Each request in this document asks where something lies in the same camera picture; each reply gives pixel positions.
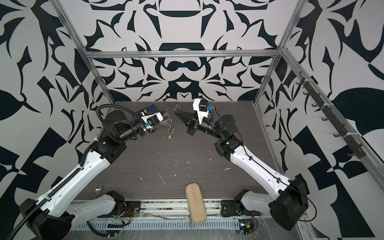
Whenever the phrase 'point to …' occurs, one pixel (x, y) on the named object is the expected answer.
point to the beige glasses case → (197, 207)
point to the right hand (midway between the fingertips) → (177, 113)
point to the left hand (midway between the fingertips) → (160, 104)
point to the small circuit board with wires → (246, 226)
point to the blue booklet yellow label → (150, 109)
